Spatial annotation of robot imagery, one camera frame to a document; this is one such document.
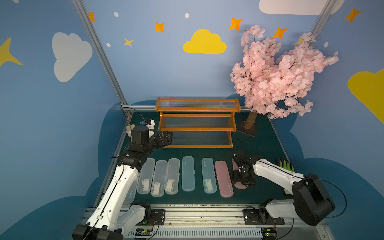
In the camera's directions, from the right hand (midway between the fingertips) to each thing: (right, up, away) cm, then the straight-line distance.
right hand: (240, 180), depth 86 cm
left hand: (-42, +28, -11) cm, 52 cm away
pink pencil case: (-10, 0, 0) cm, 10 cm away
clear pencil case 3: (-40, -1, -1) cm, 40 cm away
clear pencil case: (-56, +1, 0) cm, 56 cm away
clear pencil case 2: (-48, 0, +2) cm, 48 cm away
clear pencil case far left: (-62, -6, -7) cm, 62 cm away
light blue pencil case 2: (-19, +2, +2) cm, 19 cm away
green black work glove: (+29, +8, +6) cm, 31 cm away
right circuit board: (+10, -22, -13) cm, 28 cm away
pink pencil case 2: (-3, -1, -4) cm, 5 cm away
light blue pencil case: (-31, +3, +2) cm, 31 cm away
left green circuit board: (-52, -20, -15) cm, 58 cm away
